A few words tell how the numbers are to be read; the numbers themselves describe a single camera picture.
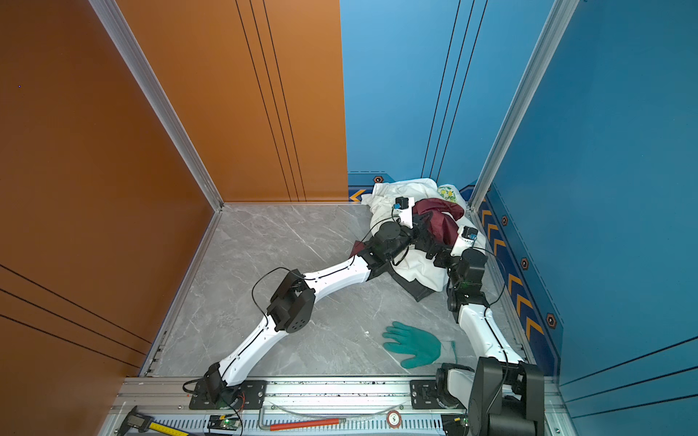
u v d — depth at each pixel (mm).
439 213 850
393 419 701
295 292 657
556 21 710
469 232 696
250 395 740
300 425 697
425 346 831
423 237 757
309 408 727
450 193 1145
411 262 916
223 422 709
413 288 936
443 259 745
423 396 725
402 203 739
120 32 725
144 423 692
